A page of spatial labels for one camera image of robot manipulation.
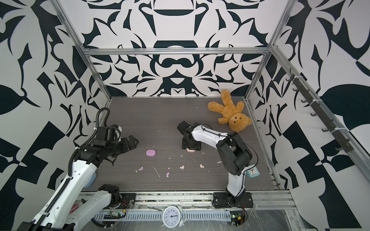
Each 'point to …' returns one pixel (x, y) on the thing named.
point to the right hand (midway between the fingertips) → (189, 147)
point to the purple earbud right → (167, 174)
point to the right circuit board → (237, 217)
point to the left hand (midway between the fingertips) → (131, 141)
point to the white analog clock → (173, 216)
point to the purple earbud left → (141, 168)
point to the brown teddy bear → (237, 121)
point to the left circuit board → (112, 215)
